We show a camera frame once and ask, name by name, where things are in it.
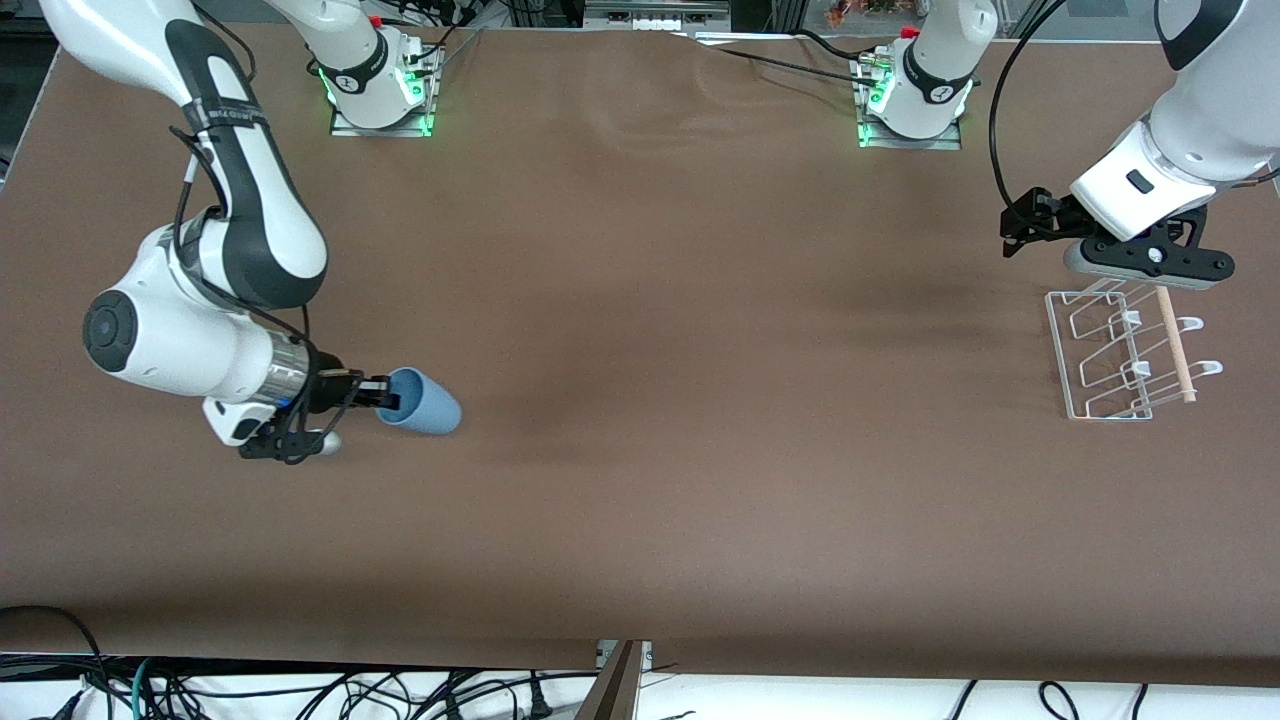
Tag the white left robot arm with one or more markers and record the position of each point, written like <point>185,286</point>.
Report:
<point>1220,100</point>

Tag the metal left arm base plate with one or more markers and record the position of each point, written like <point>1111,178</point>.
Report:
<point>940,142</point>

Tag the white power strip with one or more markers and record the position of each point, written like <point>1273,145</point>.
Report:
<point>655,15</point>

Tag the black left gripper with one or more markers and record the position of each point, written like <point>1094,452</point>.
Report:
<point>1052,215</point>

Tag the blue plastic cup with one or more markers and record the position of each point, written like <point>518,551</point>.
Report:
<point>425,405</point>

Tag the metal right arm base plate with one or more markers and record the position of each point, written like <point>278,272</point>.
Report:
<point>405,125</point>

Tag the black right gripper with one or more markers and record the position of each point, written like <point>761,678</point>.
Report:
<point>330,388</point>

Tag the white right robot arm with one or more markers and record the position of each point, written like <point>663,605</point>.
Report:
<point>250,220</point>

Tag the wooden rack rod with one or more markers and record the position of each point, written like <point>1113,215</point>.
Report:
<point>1177,350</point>

